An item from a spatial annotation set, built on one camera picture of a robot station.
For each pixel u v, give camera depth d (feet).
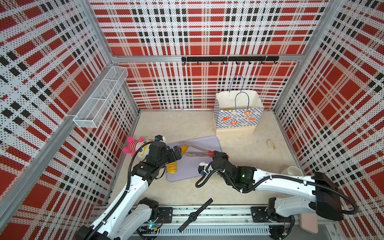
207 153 2.55
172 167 2.84
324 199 1.29
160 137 2.34
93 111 3.03
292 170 2.76
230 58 2.93
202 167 2.20
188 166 2.97
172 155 2.27
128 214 1.52
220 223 2.36
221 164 1.83
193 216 2.41
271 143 3.29
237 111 2.82
